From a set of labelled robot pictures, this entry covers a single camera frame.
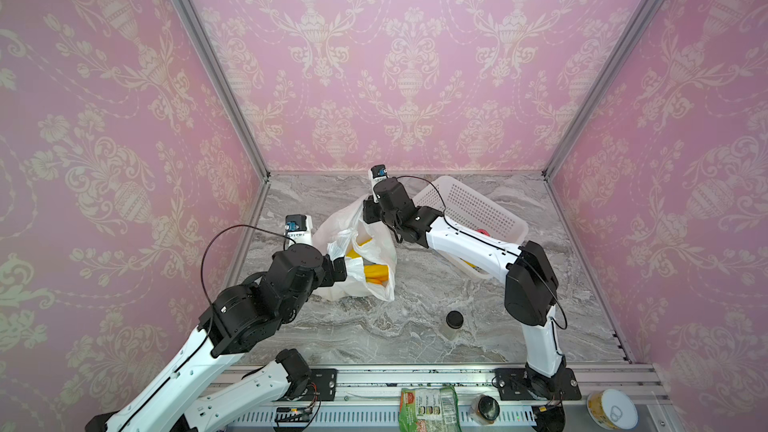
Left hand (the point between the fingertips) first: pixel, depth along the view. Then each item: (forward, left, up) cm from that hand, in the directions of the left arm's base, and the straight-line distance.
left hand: (329, 252), depth 64 cm
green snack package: (-25, -23, -28) cm, 44 cm away
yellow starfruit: (+4, -4, -8) cm, 10 cm away
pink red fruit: (+23, -44, -24) cm, 55 cm away
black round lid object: (-25, -35, -26) cm, 50 cm away
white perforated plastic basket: (+34, -40, -26) cm, 59 cm away
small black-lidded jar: (-7, -30, -21) cm, 37 cm away
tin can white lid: (-25, -63, -23) cm, 72 cm away
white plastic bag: (+5, -8, -7) cm, 12 cm away
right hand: (+23, -6, -8) cm, 25 cm away
